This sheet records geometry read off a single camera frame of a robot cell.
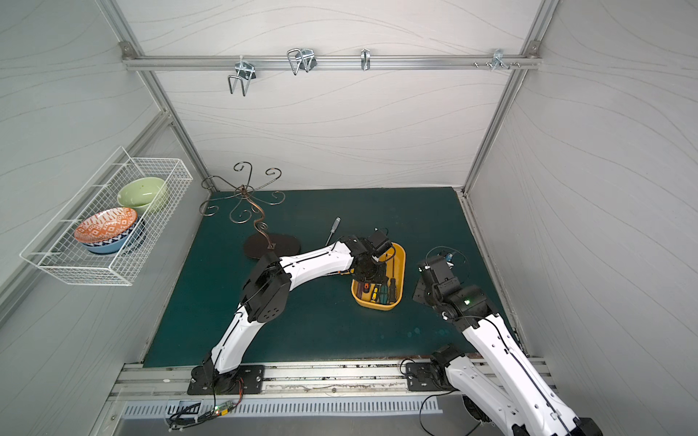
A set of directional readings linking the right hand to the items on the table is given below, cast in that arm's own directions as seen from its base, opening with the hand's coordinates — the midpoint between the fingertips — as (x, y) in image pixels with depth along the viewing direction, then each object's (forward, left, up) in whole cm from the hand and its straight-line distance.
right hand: (425, 286), depth 75 cm
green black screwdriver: (+3, +11, -13) cm, 17 cm away
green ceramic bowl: (+15, +79, +20) cm, 83 cm away
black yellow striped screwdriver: (+4, +14, -13) cm, 19 cm away
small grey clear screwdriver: (+30, +30, -15) cm, 45 cm away
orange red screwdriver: (+5, +17, -12) cm, 21 cm away
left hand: (+6, +11, -11) cm, 16 cm away
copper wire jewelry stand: (+20, +56, -12) cm, 61 cm away
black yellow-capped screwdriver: (+3, +8, -13) cm, 16 cm away
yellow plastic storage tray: (+14, +6, -15) cm, 21 cm away
